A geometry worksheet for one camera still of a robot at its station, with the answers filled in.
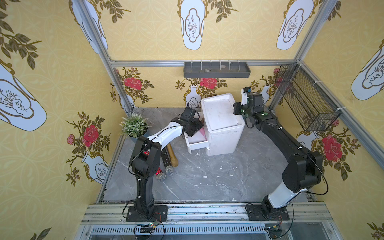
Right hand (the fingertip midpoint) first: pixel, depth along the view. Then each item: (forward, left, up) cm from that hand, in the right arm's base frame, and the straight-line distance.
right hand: (231, 106), depth 86 cm
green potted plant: (-10, +56, -7) cm, 58 cm away
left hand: (-5, +17, -13) cm, 22 cm away
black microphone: (-30, +35, -22) cm, 51 cm away
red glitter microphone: (-35, +38, -20) cm, 56 cm away
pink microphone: (-8, +16, -12) cm, 22 cm away
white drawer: (-17, +20, -13) cm, 29 cm away
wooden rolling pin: (-25, +33, -22) cm, 46 cm away
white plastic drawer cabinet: (-15, +5, -1) cm, 15 cm away
